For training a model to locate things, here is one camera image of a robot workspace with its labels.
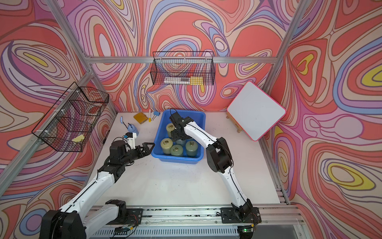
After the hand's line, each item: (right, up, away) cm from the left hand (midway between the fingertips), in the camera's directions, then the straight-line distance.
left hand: (151, 146), depth 82 cm
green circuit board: (-12, -40, -10) cm, 43 cm away
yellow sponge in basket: (-32, +5, -10) cm, 34 cm away
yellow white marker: (-11, +20, +35) cm, 41 cm away
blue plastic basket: (+2, +8, +12) cm, 14 cm away
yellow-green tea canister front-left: (+7, +1, +9) cm, 12 cm away
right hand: (+16, +2, +15) cm, 22 cm away
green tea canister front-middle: (+13, -3, +7) cm, 15 cm away
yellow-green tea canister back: (+8, +11, +17) cm, 22 cm away
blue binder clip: (-6, +22, +38) cm, 44 cm away
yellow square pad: (-18, +18, +35) cm, 44 cm away
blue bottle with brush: (-18, +10, +17) cm, 27 cm away
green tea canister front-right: (+23, -2, +8) cm, 24 cm away
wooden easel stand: (+57, +10, +24) cm, 62 cm away
